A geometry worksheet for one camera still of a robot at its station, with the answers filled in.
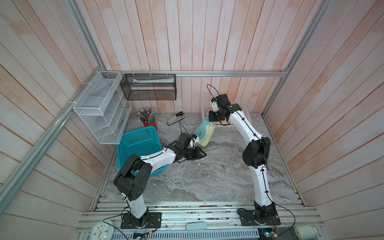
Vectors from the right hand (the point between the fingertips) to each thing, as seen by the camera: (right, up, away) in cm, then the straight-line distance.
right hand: (209, 117), depth 98 cm
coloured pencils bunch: (-43, +2, +4) cm, 44 cm away
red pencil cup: (-39, -4, +6) cm, 40 cm away
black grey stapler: (-22, +2, +17) cm, 28 cm away
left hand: (-4, -25, -12) cm, 28 cm away
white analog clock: (-55, -56, -29) cm, 83 cm away
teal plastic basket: (-47, -18, +6) cm, 51 cm away
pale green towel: (-3, -10, +3) cm, 10 cm away
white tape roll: (+37, -53, -34) cm, 73 cm away
